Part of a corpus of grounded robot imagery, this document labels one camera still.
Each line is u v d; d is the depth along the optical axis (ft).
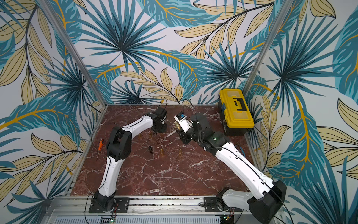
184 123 2.03
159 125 2.88
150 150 2.91
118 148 1.93
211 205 2.39
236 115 3.04
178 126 2.28
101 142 3.11
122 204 2.41
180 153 2.96
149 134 3.18
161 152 2.95
